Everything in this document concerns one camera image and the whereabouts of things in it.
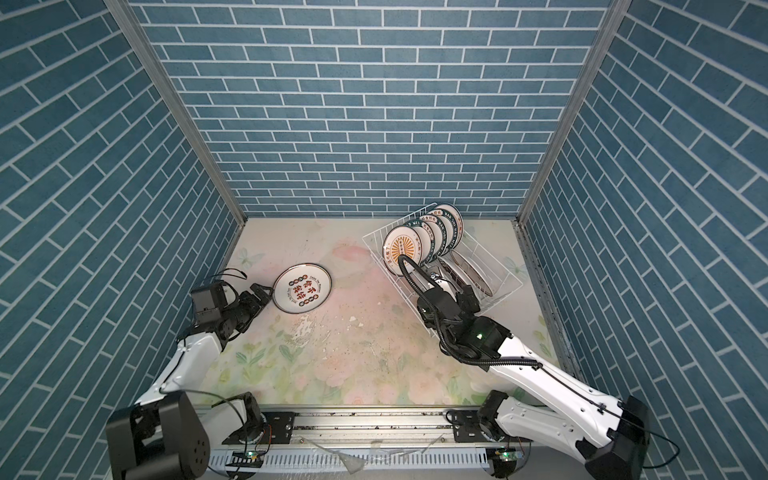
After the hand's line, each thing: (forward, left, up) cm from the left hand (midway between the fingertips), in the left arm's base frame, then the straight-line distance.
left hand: (265, 296), depth 86 cm
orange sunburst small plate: (+22, -41, -1) cm, 46 cm away
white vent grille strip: (-39, -29, -11) cm, 50 cm away
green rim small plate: (+21, -49, +2) cm, 53 cm away
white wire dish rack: (+7, -73, -3) cm, 73 cm away
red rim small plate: (+26, -61, +5) cm, 66 cm away
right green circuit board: (-39, -65, -10) cm, 76 cm away
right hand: (-6, -50, +11) cm, 51 cm away
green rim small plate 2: (+24, -54, +2) cm, 59 cm away
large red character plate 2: (+9, -63, -2) cm, 64 cm away
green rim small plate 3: (+26, -58, +3) cm, 64 cm away
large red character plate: (+9, -7, -10) cm, 15 cm away
